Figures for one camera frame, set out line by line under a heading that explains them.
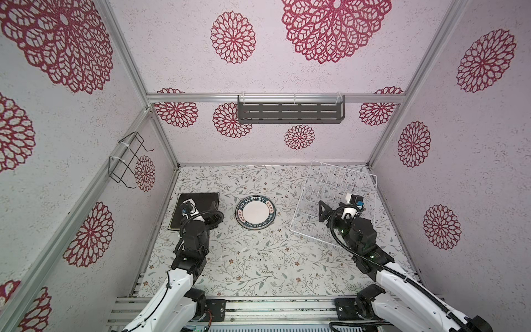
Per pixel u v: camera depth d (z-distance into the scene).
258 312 0.75
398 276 0.52
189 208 0.65
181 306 0.59
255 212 0.98
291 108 0.95
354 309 0.73
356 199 0.64
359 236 0.58
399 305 0.57
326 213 0.68
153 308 0.46
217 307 0.76
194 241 0.57
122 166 0.75
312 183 1.13
